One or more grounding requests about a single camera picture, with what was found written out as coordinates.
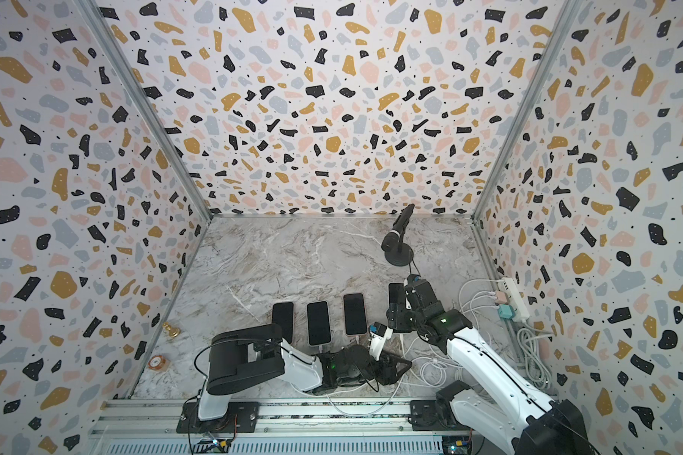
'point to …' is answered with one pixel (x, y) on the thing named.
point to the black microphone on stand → (397, 253)
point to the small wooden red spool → (158, 363)
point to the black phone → (396, 293)
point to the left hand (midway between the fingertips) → (412, 366)
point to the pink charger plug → (501, 299)
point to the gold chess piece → (174, 332)
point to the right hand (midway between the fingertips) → (398, 313)
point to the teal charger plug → (507, 312)
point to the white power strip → (515, 300)
